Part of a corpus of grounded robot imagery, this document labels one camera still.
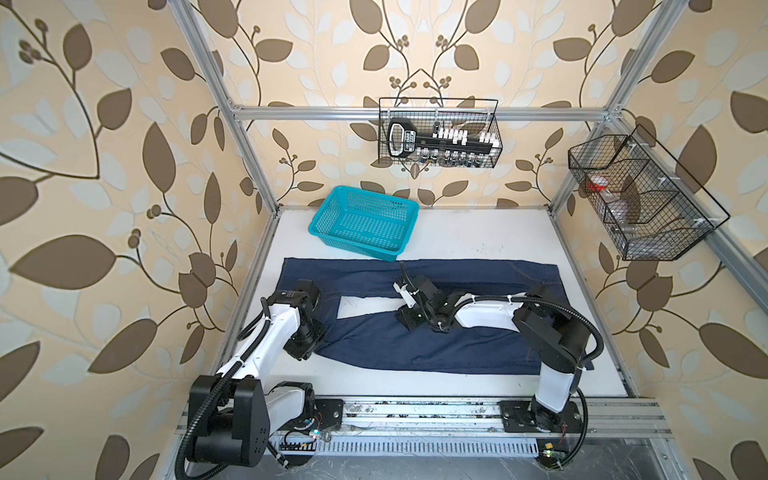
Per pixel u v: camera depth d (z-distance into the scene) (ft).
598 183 2.64
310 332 2.27
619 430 2.42
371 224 3.81
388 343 2.89
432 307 2.36
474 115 2.99
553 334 1.57
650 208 2.40
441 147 2.76
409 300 2.69
